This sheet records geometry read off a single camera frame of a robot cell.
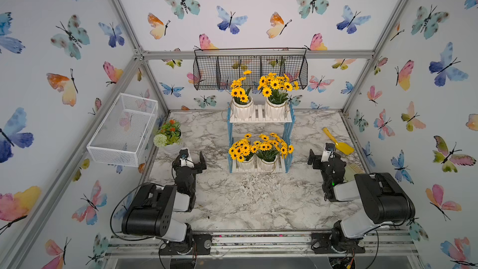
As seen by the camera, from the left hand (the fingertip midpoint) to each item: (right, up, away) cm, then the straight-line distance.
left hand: (192, 152), depth 89 cm
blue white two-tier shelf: (+32, +16, -8) cm, 36 cm away
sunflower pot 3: (+35, +2, -7) cm, 36 cm away
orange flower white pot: (-11, +7, 0) cm, 13 cm away
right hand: (+64, +1, +2) cm, 64 cm away
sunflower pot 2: (+25, +1, -8) cm, 26 cm away
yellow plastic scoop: (+79, +1, +15) cm, 80 cm away
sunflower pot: (+24, +20, -14) cm, 34 cm away
